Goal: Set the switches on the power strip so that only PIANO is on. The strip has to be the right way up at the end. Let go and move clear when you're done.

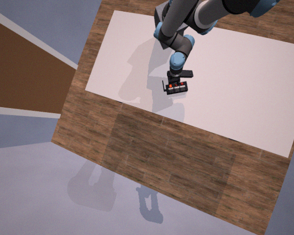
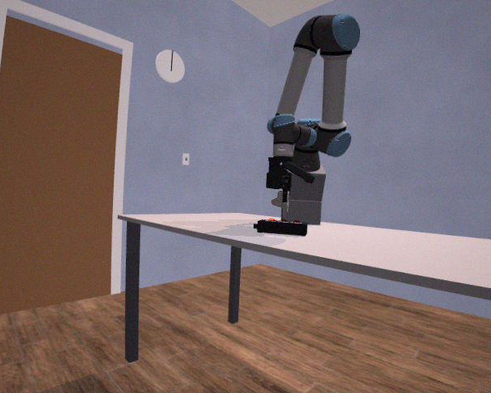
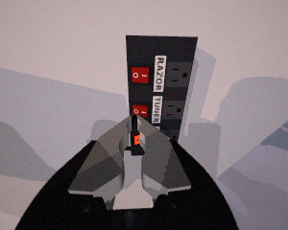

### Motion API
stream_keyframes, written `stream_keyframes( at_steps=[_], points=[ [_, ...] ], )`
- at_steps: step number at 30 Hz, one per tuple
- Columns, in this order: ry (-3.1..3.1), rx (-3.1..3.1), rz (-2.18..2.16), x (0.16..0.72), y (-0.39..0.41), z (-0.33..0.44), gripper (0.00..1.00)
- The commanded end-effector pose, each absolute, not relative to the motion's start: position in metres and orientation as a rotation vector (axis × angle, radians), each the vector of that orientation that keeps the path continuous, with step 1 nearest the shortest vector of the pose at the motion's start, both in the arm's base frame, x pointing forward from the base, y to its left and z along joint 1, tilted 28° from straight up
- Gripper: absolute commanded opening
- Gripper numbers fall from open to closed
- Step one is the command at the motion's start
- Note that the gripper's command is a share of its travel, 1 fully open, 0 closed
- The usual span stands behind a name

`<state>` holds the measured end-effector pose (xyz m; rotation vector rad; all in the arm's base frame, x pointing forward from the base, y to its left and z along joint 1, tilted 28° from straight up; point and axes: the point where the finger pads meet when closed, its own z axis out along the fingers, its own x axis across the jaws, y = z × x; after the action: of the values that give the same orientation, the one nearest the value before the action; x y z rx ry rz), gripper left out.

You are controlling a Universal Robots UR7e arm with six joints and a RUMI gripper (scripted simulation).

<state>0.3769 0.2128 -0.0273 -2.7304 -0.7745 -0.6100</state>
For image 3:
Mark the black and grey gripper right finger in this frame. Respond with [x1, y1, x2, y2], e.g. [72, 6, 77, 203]
[135, 114, 239, 230]

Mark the black power strip panel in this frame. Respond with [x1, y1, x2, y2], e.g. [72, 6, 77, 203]
[126, 35, 198, 142]

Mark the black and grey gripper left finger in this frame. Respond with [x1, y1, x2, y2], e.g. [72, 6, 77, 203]
[14, 114, 135, 230]

